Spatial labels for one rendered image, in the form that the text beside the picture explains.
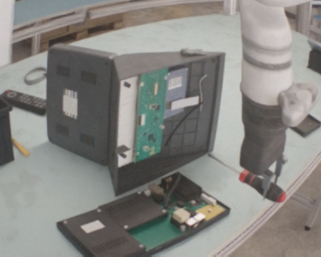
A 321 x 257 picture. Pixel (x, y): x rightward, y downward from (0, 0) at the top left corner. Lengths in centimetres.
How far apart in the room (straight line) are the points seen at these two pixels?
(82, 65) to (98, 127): 11
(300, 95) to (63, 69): 45
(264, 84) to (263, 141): 9
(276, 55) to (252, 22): 5
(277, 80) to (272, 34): 6
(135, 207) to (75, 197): 11
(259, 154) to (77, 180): 35
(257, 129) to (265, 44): 12
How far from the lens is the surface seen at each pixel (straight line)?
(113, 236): 63
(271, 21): 48
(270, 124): 53
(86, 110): 79
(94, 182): 79
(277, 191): 63
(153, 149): 78
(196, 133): 86
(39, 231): 67
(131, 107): 71
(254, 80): 51
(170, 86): 76
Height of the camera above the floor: 147
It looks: 29 degrees down
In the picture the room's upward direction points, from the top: 5 degrees clockwise
